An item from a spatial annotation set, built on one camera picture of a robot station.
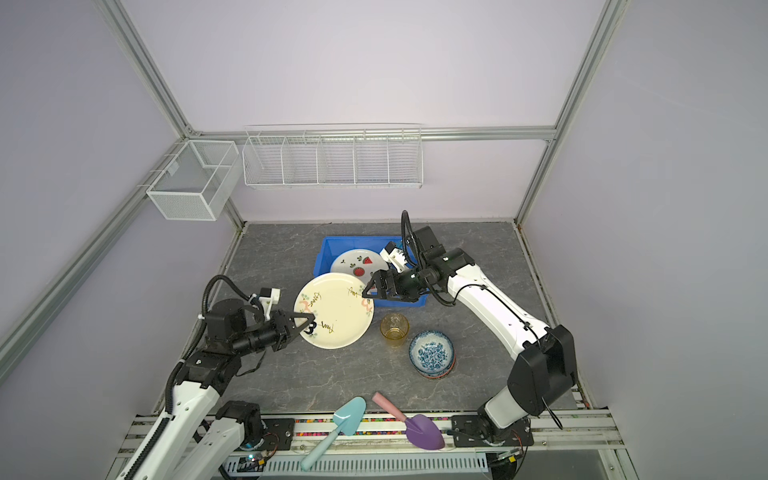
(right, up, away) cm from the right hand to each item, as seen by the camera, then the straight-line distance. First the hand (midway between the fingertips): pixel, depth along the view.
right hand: (377, 299), depth 75 cm
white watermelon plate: (-9, +8, +30) cm, 33 cm away
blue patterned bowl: (+14, -15, +5) cm, 21 cm away
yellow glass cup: (+4, -11, +16) cm, 20 cm away
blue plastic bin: (-19, +14, +30) cm, 38 cm away
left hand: (-15, -5, -3) cm, 16 cm away
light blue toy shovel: (-8, -32, +2) cm, 33 cm away
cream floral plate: (-9, -3, 0) cm, 10 cm away
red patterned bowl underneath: (+15, -19, -1) cm, 25 cm away
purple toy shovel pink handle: (+11, -34, +1) cm, 35 cm away
